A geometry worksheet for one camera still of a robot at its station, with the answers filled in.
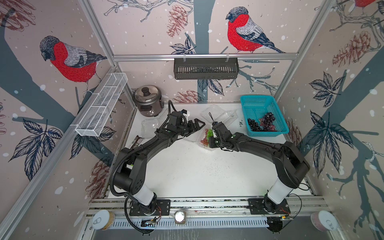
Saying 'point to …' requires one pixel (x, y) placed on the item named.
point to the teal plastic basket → (255, 107)
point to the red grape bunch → (205, 141)
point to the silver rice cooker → (148, 100)
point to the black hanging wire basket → (212, 68)
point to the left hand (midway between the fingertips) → (203, 124)
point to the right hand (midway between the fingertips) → (209, 139)
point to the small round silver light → (180, 217)
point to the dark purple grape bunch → (266, 122)
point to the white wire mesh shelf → (91, 120)
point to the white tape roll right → (324, 220)
